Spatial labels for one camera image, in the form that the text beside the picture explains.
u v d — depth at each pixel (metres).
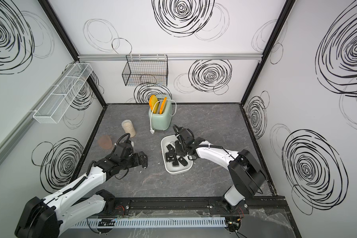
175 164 0.87
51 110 0.71
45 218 0.39
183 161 0.89
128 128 0.94
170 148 0.91
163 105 0.96
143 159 0.75
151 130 0.98
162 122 0.94
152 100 0.92
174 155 0.89
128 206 0.74
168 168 0.83
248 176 0.44
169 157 0.89
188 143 0.67
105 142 0.96
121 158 0.64
